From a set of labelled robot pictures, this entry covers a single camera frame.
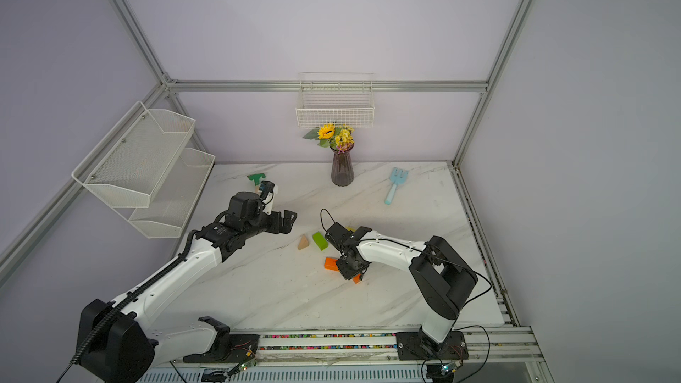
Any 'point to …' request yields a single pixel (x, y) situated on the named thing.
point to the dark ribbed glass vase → (341, 171)
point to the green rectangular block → (320, 240)
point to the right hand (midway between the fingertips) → (355, 270)
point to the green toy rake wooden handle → (256, 178)
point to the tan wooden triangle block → (303, 242)
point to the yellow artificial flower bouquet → (340, 138)
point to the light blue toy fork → (398, 176)
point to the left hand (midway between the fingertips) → (282, 216)
